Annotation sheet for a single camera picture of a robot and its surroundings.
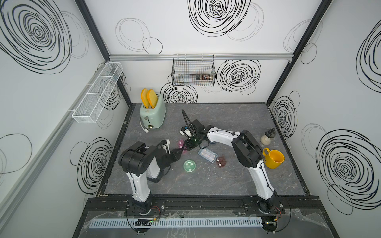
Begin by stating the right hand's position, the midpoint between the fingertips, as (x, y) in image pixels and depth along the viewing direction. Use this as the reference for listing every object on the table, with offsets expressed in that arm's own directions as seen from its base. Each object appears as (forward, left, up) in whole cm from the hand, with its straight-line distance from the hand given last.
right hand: (184, 148), depth 94 cm
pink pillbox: (+2, +3, +1) cm, 4 cm away
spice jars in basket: (+33, -11, +31) cm, 46 cm away
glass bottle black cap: (+6, -52, +8) cm, 53 cm away
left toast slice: (+24, +26, +21) cm, 41 cm away
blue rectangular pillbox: (-4, -15, 0) cm, 16 cm away
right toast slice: (+27, +23, +18) cm, 39 cm away
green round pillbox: (-12, -4, 0) cm, 12 cm away
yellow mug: (-7, -53, +2) cm, 54 cm away
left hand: (-3, +1, +1) cm, 3 cm away
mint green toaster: (+20, +21, +15) cm, 33 cm away
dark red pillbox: (-8, -23, -1) cm, 24 cm away
